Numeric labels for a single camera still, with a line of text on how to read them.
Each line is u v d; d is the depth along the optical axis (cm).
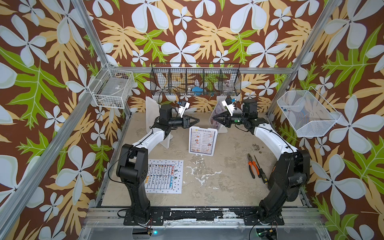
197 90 94
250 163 93
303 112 87
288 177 48
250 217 73
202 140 89
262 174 84
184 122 75
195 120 80
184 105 77
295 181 48
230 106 73
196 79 97
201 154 96
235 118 73
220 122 79
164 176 88
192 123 81
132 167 49
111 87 85
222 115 75
